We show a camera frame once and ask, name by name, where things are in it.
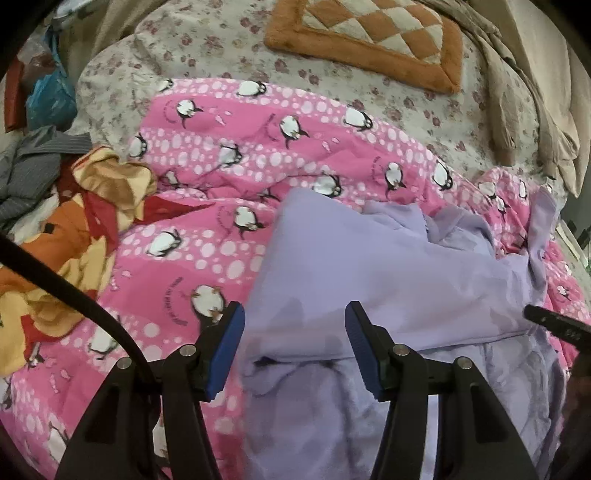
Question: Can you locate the lilac padded jacket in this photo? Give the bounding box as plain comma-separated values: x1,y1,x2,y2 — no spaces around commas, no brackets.
239,189,565,479

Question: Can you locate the orange yellow cartoon blanket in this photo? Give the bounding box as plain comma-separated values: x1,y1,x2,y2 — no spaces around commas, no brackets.
1,147,195,377

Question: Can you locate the beige garment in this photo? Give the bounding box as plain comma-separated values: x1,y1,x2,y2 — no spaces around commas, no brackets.
430,1,590,197

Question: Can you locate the grey striped shirt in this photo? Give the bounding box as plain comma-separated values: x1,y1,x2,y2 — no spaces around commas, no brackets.
1,126,93,233

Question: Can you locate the orange checkered cushion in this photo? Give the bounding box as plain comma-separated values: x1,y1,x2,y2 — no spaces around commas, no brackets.
264,0,463,95

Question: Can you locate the blue plastic bag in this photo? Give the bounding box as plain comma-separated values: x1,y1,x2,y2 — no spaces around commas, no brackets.
25,41,79,132

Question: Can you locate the red cloth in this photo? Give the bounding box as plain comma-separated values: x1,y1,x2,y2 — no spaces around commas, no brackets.
4,57,27,132

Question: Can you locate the clear plastic bag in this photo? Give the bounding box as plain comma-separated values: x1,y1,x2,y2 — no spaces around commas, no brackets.
17,26,59,93

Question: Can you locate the floral bed sheet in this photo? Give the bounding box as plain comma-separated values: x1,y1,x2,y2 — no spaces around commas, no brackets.
68,0,569,195

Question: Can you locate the black cable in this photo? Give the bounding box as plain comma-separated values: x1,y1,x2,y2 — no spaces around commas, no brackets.
0,234,164,480

